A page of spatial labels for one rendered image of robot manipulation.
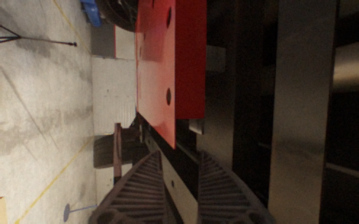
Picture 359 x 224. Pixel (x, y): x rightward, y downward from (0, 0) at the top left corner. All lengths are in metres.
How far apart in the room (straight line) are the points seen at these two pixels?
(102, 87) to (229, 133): 8.71
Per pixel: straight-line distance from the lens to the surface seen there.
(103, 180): 9.92
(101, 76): 8.94
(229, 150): 0.26
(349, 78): 0.28
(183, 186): 0.29
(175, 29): 0.23
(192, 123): 0.27
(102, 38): 9.39
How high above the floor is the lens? 1.53
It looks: 22 degrees up
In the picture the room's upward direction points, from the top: 89 degrees clockwise
